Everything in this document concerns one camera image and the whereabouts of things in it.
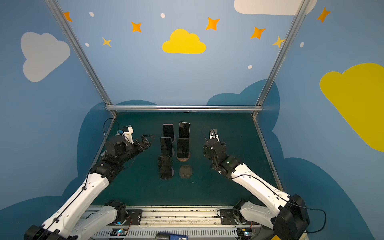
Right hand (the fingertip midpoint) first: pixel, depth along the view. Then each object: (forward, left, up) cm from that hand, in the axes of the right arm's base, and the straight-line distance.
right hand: (214, 142), depth 80 cm
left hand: (-4, +33, +5) cm, 33 cm away
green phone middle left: (+9, +32, -22) cm, 40 cm away
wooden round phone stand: (-1, +19, -20) cm, 27 cm away
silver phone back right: (+14, +19, -9) cm, 25 cm away
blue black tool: (-42, +20, -15) cm, 49 cm away
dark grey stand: (-9, +16, -21) cm, 28 cm away
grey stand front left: (-12, +23, -16) cm, 30 cm away
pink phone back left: (+12, +29, -8) cm, 32 cm away
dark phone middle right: (+1, +18, -9) cm, 20 cm away
